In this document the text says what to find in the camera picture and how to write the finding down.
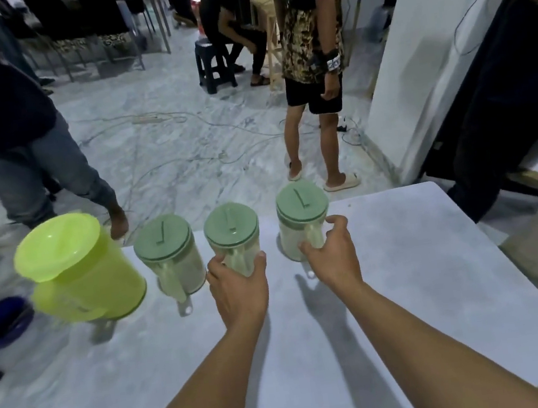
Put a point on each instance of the person's left hand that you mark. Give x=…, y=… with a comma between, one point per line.
x=240, y=300

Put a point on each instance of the person's right hand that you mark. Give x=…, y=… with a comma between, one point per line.
x=337, y=261

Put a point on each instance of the person's right thumb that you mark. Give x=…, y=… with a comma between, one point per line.
x=308, y=250

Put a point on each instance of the person's left thumb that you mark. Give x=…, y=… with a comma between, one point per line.
x=260, y=262

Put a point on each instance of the clear jug with green lid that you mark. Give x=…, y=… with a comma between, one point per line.
x=232, y=231
x=169, y=255
x=301, y=217

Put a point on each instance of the person's right forearm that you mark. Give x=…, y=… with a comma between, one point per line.
x=429, y=353

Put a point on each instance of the person's left forearm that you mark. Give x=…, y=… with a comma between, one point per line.
x=211, y=394

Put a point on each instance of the white slide sandal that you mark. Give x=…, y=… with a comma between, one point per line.
x=295, y=171
x=343, y=182

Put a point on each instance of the lime green plastic pitcher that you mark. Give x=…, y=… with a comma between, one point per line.
x=84, y=277

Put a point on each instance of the black wrist tracker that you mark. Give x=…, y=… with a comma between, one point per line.
x=332, y=61

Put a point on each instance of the dark plastic stool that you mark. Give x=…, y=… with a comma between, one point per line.
x=214, y=64

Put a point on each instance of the white board panel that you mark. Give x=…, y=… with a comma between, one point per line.
x=429, y=64

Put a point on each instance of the dark blue bowl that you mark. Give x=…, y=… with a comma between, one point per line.
x=1, y=321

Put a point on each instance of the grey metal table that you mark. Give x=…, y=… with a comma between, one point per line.
x=154, y=8

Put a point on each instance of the row of dark chairs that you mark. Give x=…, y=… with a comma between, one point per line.
x=85, y=32

